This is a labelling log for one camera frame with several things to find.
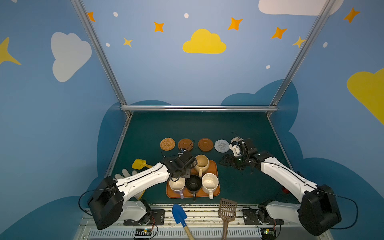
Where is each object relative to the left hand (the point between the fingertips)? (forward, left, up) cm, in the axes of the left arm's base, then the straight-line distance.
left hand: (186, 169), depth 83 cm
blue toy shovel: (-22, +2, -7) cm, 23 cm away
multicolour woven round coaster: (+27, -35, -8) cm, 45 cm away
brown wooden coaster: (+22, +1, -6) cm, 23 cm away
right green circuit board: (-28, -42, -11) cm, 52 cm away
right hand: (+4, -22, +2) cm, 23 cm away
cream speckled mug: (+6, -10, -5) cm, 12 cm away
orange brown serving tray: (+4, -17, -7) cm, 19 cm away
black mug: (-6, -4, -6) cm, 9 cm away
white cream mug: (-5, -13, -6) cm, 16 cm away
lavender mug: (-7, +4, -7) cm, 11 cm away
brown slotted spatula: (-20, -21, -6) cm, 30 cm away
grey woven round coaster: (+20, -23, -7) cm, 32 cm away
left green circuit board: (-29, +21, -11) cm, 37 cm away
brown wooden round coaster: (+21, -12, -7) cm, 26 cm away
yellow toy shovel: (+6, +30, -7) cm, 31 cm away
